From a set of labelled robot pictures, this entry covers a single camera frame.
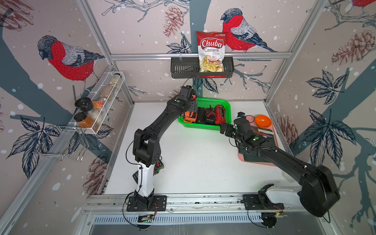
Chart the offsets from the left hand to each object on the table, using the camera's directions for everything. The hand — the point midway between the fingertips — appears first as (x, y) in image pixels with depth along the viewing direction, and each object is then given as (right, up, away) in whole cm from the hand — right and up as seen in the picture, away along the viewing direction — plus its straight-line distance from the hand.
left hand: (192, 101), depth 91 cm
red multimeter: (+20, -9, +11) cm, 24 cm away
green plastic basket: (+13, +1, +22) cm, 25 cm away
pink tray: (+31, -34, -1) cm, 46 cm away
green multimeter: (-20, -39, -8) cm, 44 cm away
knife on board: (+53, -21, +9) cm, 57 cm away
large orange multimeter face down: (-1, -10, +10) cm, 14 cm away
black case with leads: (+12, -10, +8) cm, 17 cm away
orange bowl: (+51, -14, +12) cm, 55 cm away
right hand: (+20, -16, -6) cm, 26 cm away
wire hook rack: (-52, -20, -32) cm, 64 cm away
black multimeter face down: (+7, -10, +11) cm, 16 cm away
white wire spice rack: (-46, -9, -26) cm, 53 cm away
